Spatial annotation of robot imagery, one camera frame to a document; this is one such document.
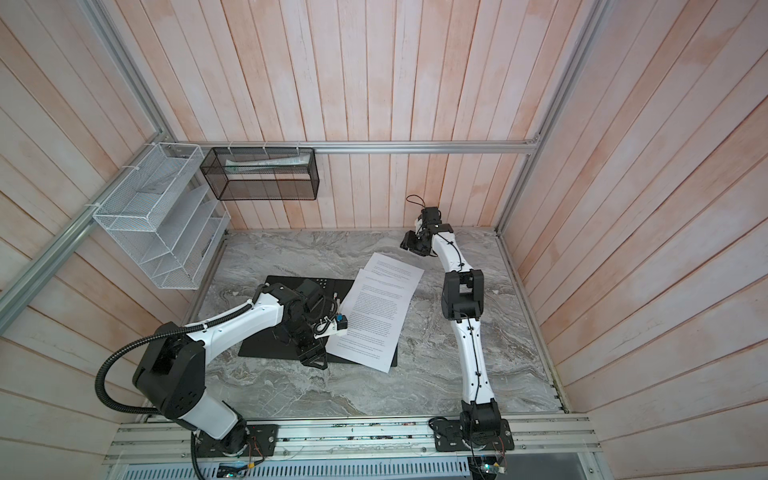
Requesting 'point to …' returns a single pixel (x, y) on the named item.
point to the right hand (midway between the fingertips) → (405, 244)
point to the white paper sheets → (395, 270)
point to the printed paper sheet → (373, 310)
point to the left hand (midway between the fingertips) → (317, 361)
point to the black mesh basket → (262, 173)
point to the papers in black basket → (295, 163)
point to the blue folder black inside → (271, 345)
